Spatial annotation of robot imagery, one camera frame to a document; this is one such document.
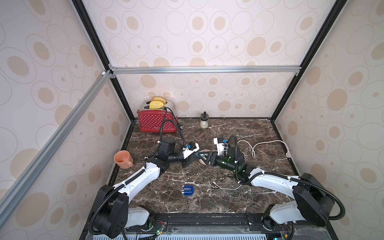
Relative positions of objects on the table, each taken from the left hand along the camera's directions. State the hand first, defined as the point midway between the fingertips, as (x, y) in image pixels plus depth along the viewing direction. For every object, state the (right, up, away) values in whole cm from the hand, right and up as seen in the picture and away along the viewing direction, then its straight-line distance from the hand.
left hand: (201, 154), depth 77 cm
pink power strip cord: (+59, -3, +22) cm, 63 cm away
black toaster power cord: (-15, +16, +35) cm, 41 cm away
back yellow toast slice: (-28, +35, +29) cm, 54 cm away
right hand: (-1, -2, -2) cm, 3 cm away
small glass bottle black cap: (+4, +20, +32) cm, 38 cm away
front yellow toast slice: (-30, +30, +25) cm, 49 cm away
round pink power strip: (+3, -1, +20) cm, 21 cm away
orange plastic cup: (-47, -5, +14) cm, 49 cm away
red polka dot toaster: (-34, +20, +26) cm, 47 cm away
